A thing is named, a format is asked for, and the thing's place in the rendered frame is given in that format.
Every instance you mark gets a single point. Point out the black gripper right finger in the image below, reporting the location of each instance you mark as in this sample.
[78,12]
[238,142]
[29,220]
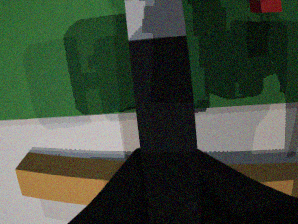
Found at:
[228,197]

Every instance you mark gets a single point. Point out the green flat mat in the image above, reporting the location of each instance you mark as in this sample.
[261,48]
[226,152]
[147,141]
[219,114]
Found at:
[61,58]

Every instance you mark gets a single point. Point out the orange wooden mallet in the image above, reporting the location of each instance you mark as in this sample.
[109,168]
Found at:
[77,180]

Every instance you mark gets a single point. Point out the red cube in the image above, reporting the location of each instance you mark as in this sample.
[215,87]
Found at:
[265,6]

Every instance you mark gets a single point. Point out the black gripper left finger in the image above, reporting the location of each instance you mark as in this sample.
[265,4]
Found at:
[123,200]

